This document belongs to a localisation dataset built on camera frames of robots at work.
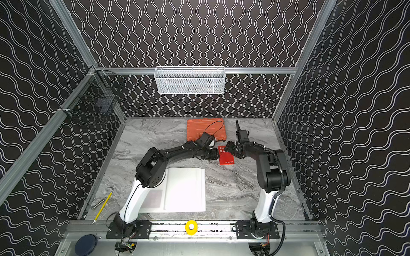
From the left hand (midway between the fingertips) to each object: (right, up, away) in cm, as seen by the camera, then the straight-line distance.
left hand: (224, 159), depth 95 cm
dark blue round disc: (-63, -33, -26) cm, 76 cm away
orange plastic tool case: (-7, +19, -12) cm, 23 cm away
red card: (-38, -18, -14) cm, 44 cm away
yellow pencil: (-63, -23, -14) cm, 69 cm away
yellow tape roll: (-18, -30, -22) cm, 41 cm away
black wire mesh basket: (-78, +39, +3) cm, 87 cm away
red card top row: (+2, 0, +7) cm, 7 cm away
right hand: (+4, +5, +6) cm, 9 cm away
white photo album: (-23, -16, -10) cm, 30 cm away
